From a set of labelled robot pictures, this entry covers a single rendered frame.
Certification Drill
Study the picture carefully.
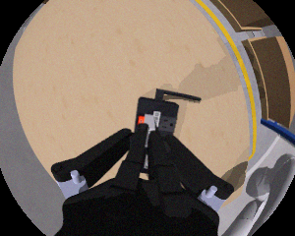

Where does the black power strip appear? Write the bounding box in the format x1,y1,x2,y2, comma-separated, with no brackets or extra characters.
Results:
134,88,202,174

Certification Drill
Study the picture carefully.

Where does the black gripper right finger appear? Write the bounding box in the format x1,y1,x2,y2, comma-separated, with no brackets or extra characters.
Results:
146,115,234,224

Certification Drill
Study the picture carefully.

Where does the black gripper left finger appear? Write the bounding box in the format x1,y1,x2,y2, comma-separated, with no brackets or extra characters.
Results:
51,114,149,221

